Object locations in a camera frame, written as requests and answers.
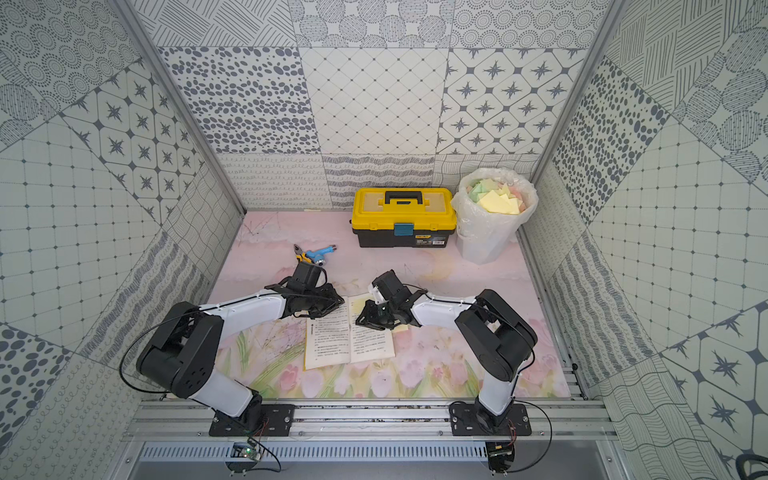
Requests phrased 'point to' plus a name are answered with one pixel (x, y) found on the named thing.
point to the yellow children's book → (336, 339)
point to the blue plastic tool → (319, 256)
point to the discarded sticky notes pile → (495, 196)
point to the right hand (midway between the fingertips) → (360, 324)
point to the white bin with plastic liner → (483, 237)
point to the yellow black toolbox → (403, 217)
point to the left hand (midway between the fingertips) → (343, 295)
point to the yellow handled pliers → (301, 255)
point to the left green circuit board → (244, 456)
